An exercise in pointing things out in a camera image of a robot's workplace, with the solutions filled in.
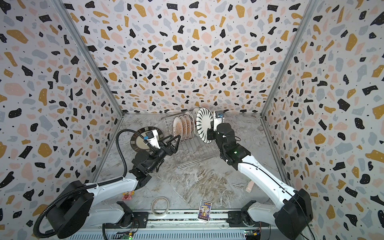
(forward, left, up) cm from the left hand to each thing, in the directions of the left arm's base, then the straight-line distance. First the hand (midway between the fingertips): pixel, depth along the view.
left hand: (176, 134), depth 72 cm
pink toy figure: (-20, +27, -26) cm, 42 cm away
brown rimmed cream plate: (+16, +31, -29) cm, 45 cm away
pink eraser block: (-16, -39, -27) cm, 50 cm away
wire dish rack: (+7, -4, -30) cm, 31 cm away
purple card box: (-28, -13, -28) cm, 42 cm away
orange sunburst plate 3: (+30, -4, -15) cm, 34 cm away
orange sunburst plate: (+19, -2, -17) cm, 26 cm away
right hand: (+7, -17, +4) cm, 18 cm away
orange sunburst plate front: (+22, +4, -21) cm, 31 cm away
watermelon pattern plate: (+32, -8, -18) cm, 38 cm away
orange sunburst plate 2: (+19, -5, -17) cm, 26 cm away
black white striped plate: (+13, -14, -2) cm, 19 cm away
